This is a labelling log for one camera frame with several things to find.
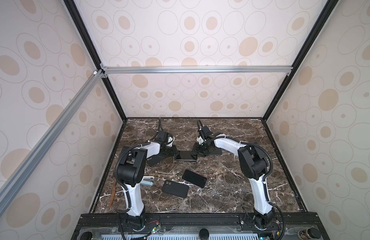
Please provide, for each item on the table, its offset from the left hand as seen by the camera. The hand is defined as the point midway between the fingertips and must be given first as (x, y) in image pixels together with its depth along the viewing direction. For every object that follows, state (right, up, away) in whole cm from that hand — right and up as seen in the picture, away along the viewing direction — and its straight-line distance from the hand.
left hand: (181, 150), depth 98 cm
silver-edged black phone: (+3, -4, 0) cm, 5 cm away
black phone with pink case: (+9, -16, -9) cm, 20 cm away
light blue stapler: (-19, -17, -10) cm, 28 cm away
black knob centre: (+11, -31, -35) cm, 48 cm away
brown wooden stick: (-37, -23, -14) cm, 46 cm away
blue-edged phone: (+19, +1, -15) cm, 24 cm away
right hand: (+8, -2, 0) cm, 8 cm away
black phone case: (-18, -6, -1) cm, 19 cm away
